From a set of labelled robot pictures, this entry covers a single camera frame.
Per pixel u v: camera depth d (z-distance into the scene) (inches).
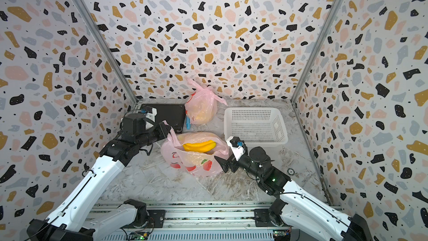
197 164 31.9
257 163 21.1
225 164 24.4
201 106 40.3
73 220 15.0
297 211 23.7
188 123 41.7
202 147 37.0
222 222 28.9
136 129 21.6
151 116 26.5
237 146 23.6
